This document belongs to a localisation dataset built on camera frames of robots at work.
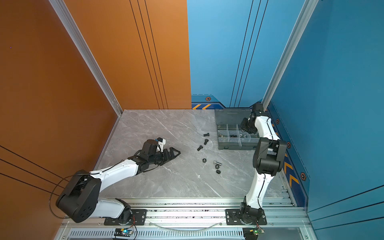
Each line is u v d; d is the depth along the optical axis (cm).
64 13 71
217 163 91
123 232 71
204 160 94
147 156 69
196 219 76
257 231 70
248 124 83
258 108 78
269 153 53
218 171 88
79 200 42
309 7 70
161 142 82
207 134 105
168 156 77
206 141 102
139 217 74
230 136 103
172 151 79
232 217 73
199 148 99
